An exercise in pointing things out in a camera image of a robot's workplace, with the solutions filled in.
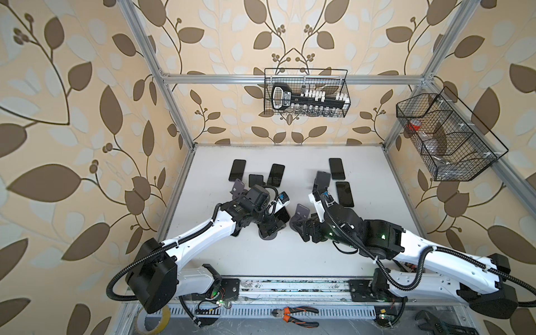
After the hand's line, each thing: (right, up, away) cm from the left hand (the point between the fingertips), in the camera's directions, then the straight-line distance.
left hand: (276, 213), depth 80 cm
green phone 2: (+32, +17, +28) cm, 46 cm away
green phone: (0, +14, +29) cm, 32 cm away
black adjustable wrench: (+54, -34, -13) cm, 65 cm away
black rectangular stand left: (-9, +12, +13) cm, 20 cm away
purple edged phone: (-21, +17, +29) cm, 39 cm away
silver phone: (+35, +3, +24) cm, 43 cm away
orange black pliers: (+3, -31, -10) cm, 33 cm away
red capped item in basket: (+59, +36, +7) cm, 70 cm away
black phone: (+2, +2, -8) cm, 9 cm away
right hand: (+8, 0, -13) cm, 15 cm away
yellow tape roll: (-45, -32, -13) cm, 56 cm away
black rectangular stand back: (+22, +11, +18) cm, 30 cm away
